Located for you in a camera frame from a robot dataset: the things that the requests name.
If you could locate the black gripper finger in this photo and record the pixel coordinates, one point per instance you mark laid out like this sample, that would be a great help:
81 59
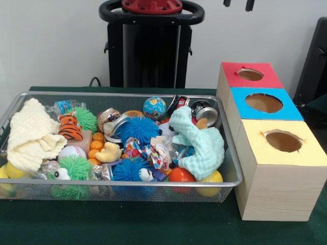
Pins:
249 5
227 3

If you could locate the wooden box with three holes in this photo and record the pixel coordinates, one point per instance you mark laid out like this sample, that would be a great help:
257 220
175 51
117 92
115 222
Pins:
276 194

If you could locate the silver mesh bin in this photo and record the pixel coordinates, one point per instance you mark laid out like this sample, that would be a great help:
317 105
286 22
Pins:
143 195

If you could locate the black flat panel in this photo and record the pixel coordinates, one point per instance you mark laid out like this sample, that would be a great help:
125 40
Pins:
314 63

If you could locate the dark green tablecloth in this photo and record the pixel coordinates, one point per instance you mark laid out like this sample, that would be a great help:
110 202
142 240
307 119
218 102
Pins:
318 107
127 224

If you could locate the globe print ball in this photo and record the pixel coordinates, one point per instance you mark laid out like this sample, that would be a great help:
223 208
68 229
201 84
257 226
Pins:
154 108

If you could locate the mint green cloth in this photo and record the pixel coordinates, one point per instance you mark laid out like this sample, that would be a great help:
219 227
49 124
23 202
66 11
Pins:
204 150

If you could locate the yellow duck plush toy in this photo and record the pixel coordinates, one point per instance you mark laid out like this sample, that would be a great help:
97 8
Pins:
110 153

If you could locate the blue spiky ball with eyes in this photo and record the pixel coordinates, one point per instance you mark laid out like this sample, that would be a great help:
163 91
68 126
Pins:
127 169

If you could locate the orange tiger plush toy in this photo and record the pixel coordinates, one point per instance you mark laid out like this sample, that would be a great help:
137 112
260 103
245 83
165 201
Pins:
69 127

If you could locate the white baseball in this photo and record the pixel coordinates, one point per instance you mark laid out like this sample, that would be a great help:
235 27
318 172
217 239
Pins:
72 153

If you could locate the green spiky ball with eyes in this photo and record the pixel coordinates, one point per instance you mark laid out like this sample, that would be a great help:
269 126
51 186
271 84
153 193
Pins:
76 167

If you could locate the cream knitted cloth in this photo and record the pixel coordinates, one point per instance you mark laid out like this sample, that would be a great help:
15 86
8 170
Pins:
30 132

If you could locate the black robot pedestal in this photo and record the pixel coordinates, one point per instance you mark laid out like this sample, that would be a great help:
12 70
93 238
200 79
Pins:
150 56

